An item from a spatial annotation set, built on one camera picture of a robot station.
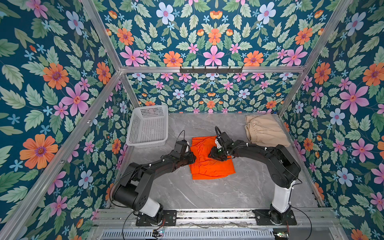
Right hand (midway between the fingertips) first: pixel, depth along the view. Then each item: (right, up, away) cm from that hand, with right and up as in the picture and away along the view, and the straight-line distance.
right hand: (209, 155), depth 92 cm
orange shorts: (-3, -6, -6) cm, 9 cm away
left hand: (-7, +1, -3) cm, 8 cm away
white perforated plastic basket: (-46, +18, +19) cm, 53 cm away
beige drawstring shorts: (+41, +16, +15) cm, 47 cm away
